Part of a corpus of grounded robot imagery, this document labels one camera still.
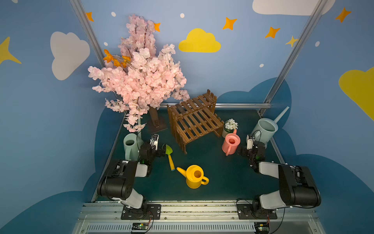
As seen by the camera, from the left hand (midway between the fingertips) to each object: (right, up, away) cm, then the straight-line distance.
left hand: (157, 141), depth 94 cm
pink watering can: (+47, -1, -6) cm, 47 cm away
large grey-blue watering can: (+66, +8, -9) cm, 68 cm away
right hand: (+60, -2, +1) cm, 61 cm away
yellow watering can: (+23, -16, -19) cm, 34 cm away
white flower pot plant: (+48, +10, +1) cm, 49 cm away
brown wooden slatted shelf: (+23, +15, +4) cm, 28 cm away
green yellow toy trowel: (+7, -7, +2) cm, 10 cm away
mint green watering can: (-11, -2, -14) cm, 17 cm away
